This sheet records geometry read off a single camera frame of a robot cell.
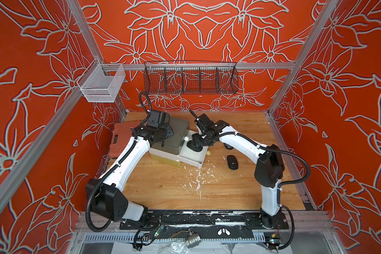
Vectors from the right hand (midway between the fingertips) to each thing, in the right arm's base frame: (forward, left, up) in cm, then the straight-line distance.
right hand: (196, 140), depth 87 cm
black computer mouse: (-7, -21, -11) cm, 25 cm away
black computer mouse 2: (-3, -2, -3) cm, 5 cm away
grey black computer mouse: (-17, -12, +21) cm, 29 cm away
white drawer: (-7, +4, -5) cm, 9 cm away
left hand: (+1, +14, +9) cm, 17 cm away
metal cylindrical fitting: (-45, +1, -10) cm, 46 cm away
